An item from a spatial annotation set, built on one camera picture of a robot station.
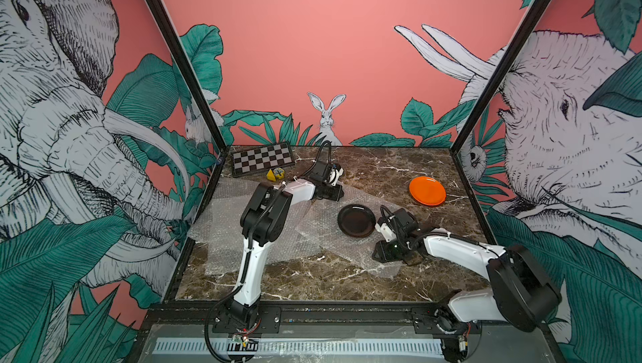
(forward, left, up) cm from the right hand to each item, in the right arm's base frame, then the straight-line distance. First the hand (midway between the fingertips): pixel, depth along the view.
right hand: (375, 252), depth 86 cm
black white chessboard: (+42, +48, +3) cm, 64 cm away
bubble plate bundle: (+10, +20, 0) cm, 22 cm away
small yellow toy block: (+35, +40, 0) cm, 53 cm away
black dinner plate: (+14, +5, -4) cm, 15 cm away
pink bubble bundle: (+2, +31, 0) cm, 32 cm away
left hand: (+26, +10, +1) cm, 28 cm away
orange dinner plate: (+27, -25, -1) cm, 37 cm away
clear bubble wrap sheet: (+10, +58, +1) cm, 59 cm away
